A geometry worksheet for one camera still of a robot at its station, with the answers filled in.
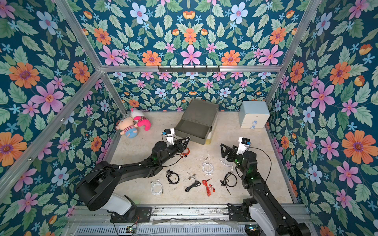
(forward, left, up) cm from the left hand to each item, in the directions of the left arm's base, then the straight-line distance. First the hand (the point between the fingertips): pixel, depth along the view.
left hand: (190, 138), depth 81 cm
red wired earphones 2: (-22, -8, -20) cm, 31 cm away
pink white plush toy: (+29, +36, -9) cm, 47 cm away
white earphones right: (-8, -22, -19) cm, 30 cm away
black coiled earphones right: (-18, -22, -20) cm, 35 cm away
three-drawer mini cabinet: (+12, -5, 0) cm, 13 cm away
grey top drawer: (+6, -4, -2) cm, 8 cm away
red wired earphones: (0, +4, -19) cm, 19 cm away
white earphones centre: (-10, -9, -18) cm, 23 cm away
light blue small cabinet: (+19, -44, -5) cm, 48 cm away
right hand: (-4, -20, -2) cm, 21 cm away
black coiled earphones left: (-14, +12, -20) cm, 27 cm away
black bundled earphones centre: (-19, -2, -18) cm, 27 cm away
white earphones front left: (-19, +21, -20) cm, 35 cm away
